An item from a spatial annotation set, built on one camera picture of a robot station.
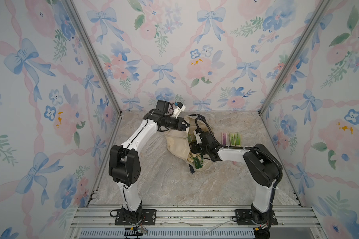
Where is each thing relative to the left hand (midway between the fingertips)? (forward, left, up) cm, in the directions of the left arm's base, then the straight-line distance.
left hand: (190, 125), depth 83 cm
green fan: (-13, -5, -20) cm, 24 cm away
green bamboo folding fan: (+6, -31, -22) cm, 38 cm away
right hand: (-1, -1, -18) cm, 18 cm away
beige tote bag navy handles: (-6, +7, -8) cm, 12 cm away
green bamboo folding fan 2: (+6, -34, -22) cm, 41 cm away
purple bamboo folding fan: (+6, -25, -22) cm, 34 cm away
